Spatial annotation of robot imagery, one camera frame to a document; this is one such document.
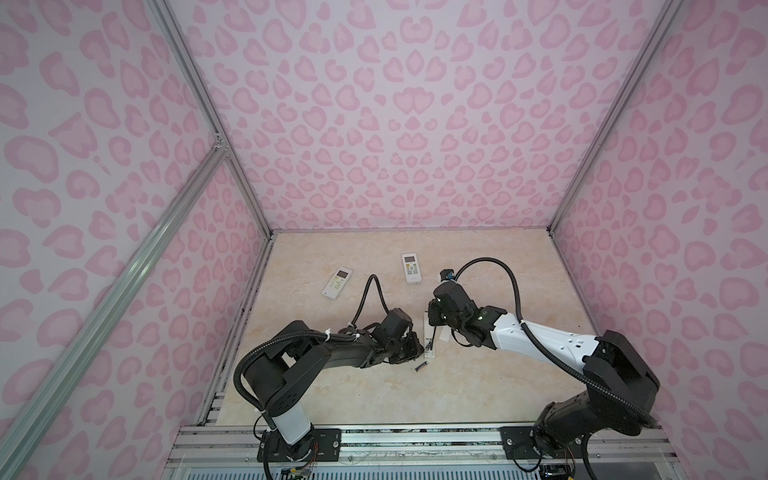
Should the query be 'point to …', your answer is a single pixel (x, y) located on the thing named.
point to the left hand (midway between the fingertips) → (428, 347)
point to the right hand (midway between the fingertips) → (431, 304)
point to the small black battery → (421, 366)
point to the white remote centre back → (411, 266)
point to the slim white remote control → (428, 340)
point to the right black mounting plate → (524, 443)
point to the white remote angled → (337, 283)
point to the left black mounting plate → (327, 448)
